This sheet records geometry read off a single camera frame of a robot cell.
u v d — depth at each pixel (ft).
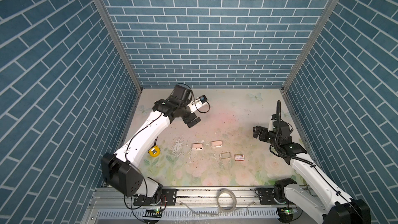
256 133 2.52
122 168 1.28
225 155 2.89
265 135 2.43
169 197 2.39
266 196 2.42
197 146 2.92
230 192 2.41
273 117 2.46
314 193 1.55
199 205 2.37
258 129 2.48
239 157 2.79
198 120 2.30
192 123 2.28
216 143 2.94
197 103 2.19
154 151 2.84
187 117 2.24
